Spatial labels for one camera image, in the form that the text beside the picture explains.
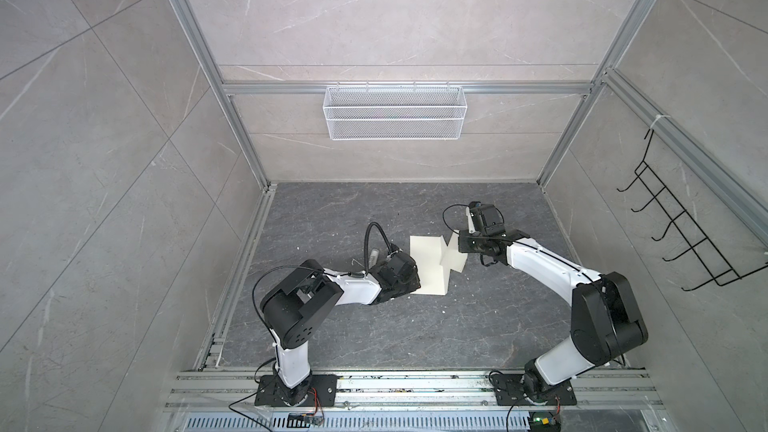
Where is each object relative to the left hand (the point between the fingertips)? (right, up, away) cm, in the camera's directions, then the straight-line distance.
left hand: (420, 274), depth 92 cm
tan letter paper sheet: (+10, +5, -1) cm, 11 cm away
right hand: (+14, +12, 0) cm, 19 cm away
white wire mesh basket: (-22, +54, +8) cm, 59 cm away
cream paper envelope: (+2, +7, +7) cm, 10 cm away
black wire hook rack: (+57, +9, -33) cm, 67 cm away
